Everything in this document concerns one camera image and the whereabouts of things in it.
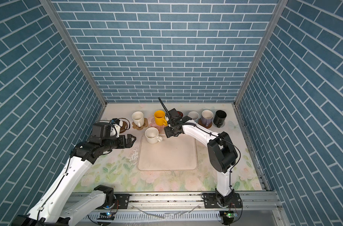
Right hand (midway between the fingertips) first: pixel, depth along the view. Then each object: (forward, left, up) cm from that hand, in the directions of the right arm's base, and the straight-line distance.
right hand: (170, 132), depth 92 cm
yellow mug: (+10, +9, 0) cm, 13 cm away
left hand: (-14, +18, +12) cm, 26 cm away
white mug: (+10, +24, -1) cm, 26 cm away
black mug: (+16, -34, -1) cm, 38 cm away
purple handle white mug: (+19, -26, -4) cm, 32 cm away
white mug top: (+1, +14, -7) cm, 15 cm away
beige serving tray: (-9, -4, -12) cm, 16 cm away
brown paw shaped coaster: (+10, +21, -8) cm, 24 cm away
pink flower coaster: (+8, +8, -9) cm, 15 cm away
